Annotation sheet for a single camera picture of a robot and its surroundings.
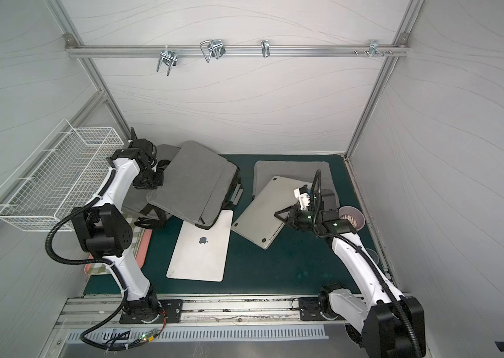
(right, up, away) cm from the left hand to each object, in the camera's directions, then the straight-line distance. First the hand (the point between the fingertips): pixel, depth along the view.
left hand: (155, 185), depth 89 cm
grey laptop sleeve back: (+45, +6, +22) cm, 51 cm away
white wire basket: (-22, +3, -19) cm, 29 cm away
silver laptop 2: (+42, -16, 0) cm, 45 cm away
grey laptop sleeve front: (+15, 0, +10) cm, 17 cm away
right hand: (+48, -10, -12) cm, 51 cm away
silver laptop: (+19, -27, -2) cm, 33 cm away
